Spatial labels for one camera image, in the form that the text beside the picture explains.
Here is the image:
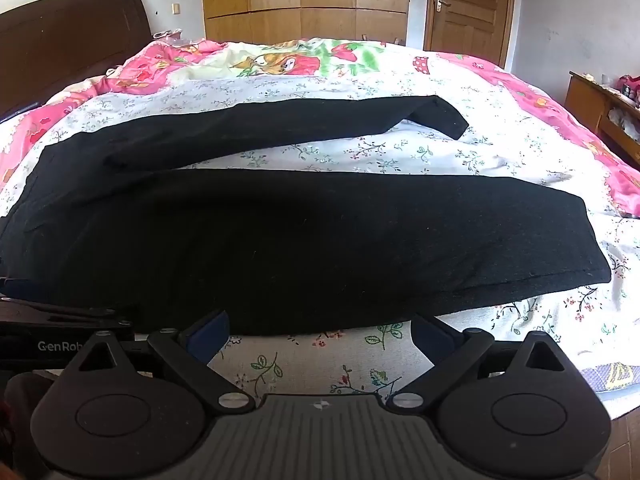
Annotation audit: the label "wooden desk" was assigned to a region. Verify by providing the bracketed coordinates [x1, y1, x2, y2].
[565, 71, 640, 167]

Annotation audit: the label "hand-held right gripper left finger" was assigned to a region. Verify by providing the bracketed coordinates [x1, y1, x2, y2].
[70, 310, 257, 414]

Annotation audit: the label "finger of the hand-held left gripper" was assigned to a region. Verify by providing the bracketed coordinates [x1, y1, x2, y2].
[0, 298, 135, 334]
[0, 276, 34, 302]

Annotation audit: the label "wooden door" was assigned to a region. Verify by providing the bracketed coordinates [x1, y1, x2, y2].
[429, 0, 519, 69]

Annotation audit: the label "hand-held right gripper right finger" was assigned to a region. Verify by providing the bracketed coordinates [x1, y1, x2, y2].
[392, 312, 577, 414]

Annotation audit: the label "pale pink cloth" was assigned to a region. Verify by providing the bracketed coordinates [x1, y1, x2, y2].
[152, 29, 194, 47]

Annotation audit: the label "dark wooden headboard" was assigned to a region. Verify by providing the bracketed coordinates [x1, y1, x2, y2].
[0, 0, 153, 120]

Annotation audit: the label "black pants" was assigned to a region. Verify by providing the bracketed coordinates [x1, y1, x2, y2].
[0, 94, 612, 337]

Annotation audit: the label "floral printed blanket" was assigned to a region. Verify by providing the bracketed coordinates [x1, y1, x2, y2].
[0, 36, 640, 422]

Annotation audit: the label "purple patterned mat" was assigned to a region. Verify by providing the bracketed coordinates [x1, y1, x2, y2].
[582, 362, 640, 402]

